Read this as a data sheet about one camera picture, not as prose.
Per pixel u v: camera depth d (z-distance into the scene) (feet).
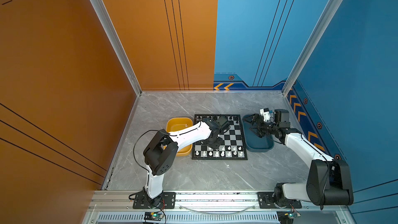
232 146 2.89
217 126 2.11
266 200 2.38
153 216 2.32
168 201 2.42
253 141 2.85
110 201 2.48
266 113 2.66
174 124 3.20
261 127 2.48
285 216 2.34
